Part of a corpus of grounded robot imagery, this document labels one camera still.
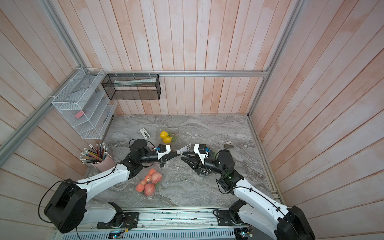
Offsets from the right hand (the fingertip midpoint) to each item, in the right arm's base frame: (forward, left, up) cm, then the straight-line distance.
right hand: (183, 155), depth 68 cm
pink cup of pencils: (+7, +51, -14) cm, 54 cm away
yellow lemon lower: (+24, +13, -22) cm, 35 cm away
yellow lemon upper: (+28, +17, -21) cm, 39 cm away
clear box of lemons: (+29, +9, -21) cm, 37 cm away
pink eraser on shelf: (+23, +60, +4) cm, 64 cm away
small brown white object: (+23, -28, -25) cm, 44 cm away
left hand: (+3, +3, -5) cm, 7 cm away
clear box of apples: (-5, +20, -22) cm, 30 cm away
